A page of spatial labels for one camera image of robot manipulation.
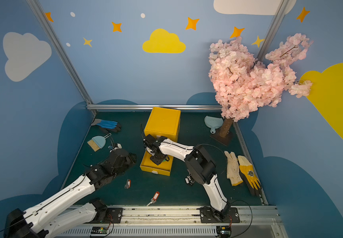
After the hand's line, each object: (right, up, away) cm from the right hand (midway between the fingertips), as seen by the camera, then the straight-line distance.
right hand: (161, 156), depth 94 cm
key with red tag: (-3, -21, -14) cm, 26 cm away
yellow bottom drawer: (+2, -5, -7) cm, 9 cm away
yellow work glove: (+53, -10, -8) cm, 54 cm away
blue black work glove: (-41, +19, +15) cm, 48 cm away
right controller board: (+34, -33, -21) cm, 52 cm away
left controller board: (-29, -32, -22) cm, 48 cm away
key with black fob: (+17, -12, -7) cm, 22 cm away
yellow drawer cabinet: (+3, +22, -7) cm, 23 cm away
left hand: (-13, +4, -14) cm, 19 cm away
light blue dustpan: (+40, +22, +22) cm, 51 cm away
